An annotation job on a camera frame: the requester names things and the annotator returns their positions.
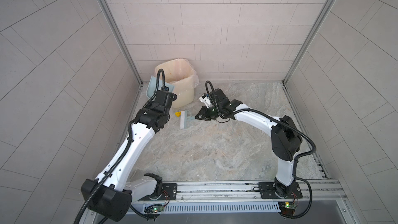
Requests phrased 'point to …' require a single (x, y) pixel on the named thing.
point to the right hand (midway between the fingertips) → (195, 118)
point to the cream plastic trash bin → (184, 90)
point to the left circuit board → (154, 208)
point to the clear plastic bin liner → (176, 69)
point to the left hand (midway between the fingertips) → (156, 104)
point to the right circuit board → (287, 208)
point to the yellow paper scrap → (178, 113)
